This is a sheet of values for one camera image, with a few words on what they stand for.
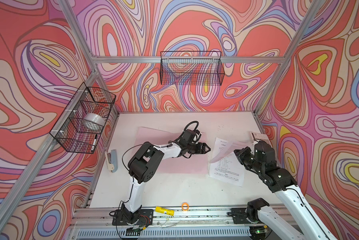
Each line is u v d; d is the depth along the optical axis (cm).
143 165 53
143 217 73
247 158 64
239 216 74
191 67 96
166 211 74
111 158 91
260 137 103
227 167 91
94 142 72
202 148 84
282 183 49
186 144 78
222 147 99
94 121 71
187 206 76
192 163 90
